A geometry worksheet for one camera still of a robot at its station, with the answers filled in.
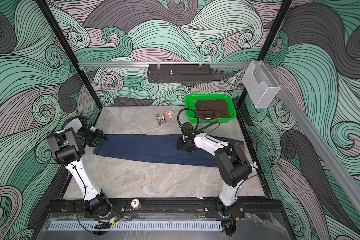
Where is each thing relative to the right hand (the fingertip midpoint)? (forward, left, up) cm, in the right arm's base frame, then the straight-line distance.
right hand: (179, 147), depth 92 cm
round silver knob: (-33, +21, +3) cm, 39 cm away
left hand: (+6, +52, -1) cm, 52 cm away
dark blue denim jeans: (-2, +14, +2) cm, 14 cm away
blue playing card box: (+25, +14, -2) cm, 29 cm away
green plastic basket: (+23, -7, +5) cm, 25 cm away
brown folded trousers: (+33, -23, 0) cm, 40 cm away
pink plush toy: (+28, +8, 0) cm, 29 cm away
